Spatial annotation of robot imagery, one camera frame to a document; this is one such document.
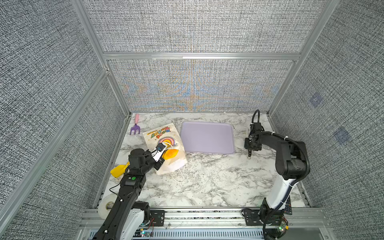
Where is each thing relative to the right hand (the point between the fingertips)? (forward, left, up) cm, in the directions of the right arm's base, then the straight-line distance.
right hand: (250, 146), depth 101 cm
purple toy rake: (+15, +81, +4) cm, 82 cm away
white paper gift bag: (-1, +55, +15) cm, 57 cm away
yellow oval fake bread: (-9, +53, +5) cm, 54 cm away
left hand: (-14, +55, +17) cm, 59 cm away
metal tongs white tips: (-7, +3, +2) cm, 8 cm away
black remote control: (-38, -10, 0) cm, 39 cm away
